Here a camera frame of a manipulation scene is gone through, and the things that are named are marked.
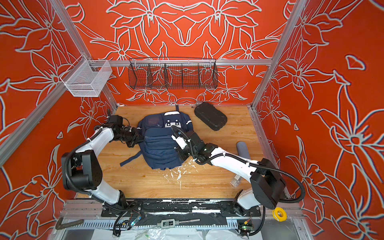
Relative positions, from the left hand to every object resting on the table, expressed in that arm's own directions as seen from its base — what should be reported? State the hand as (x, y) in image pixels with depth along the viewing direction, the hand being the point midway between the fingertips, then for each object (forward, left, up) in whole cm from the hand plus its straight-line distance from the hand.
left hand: (145, 136), depth 86 cm
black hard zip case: (+24, -40, -6) cm, 47 cm away
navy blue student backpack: (-8, -10, +1) cm, 13 cm away
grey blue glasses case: (+1, -61, -12) cm, 62 cm away
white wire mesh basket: (+29, +40, +19) cm, 53 cm away
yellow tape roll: (-33, -72, -13) cm, 80 cm away
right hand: (-8, -18, +1) cm, 20 cm away
